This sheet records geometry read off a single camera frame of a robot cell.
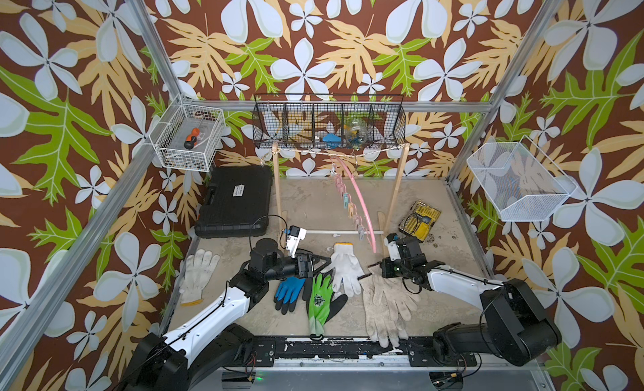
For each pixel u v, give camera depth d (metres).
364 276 0.88
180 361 0.40
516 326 0.43
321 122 0.98
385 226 0.96
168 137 0.82
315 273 0.66
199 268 0.92
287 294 0.82
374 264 0.93
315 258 0.67
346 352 0.75
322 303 0.83
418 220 1.01
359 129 0.92
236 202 1.02
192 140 0.80
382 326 0.78
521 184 0.81
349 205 0.87
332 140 0.93
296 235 0.70
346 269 0.91
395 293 0.84
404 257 0.72
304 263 0.66
